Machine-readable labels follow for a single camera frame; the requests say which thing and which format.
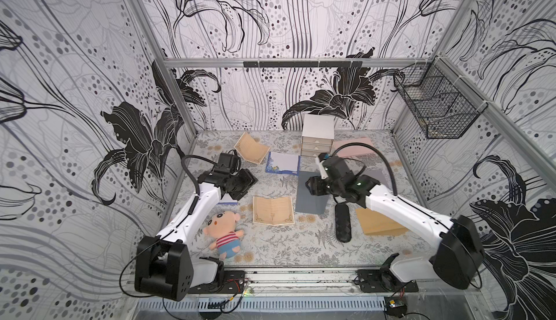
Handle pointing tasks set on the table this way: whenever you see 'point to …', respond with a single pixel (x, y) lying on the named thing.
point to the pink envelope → (353, 150)
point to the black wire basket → (442, 100)
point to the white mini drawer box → (318, 135)
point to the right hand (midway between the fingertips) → (313, 181)
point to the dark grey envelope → (305, 201)
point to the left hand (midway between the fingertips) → (256, 186)
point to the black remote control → (343, 222)
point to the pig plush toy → (222, 227)
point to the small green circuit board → (394, 303)
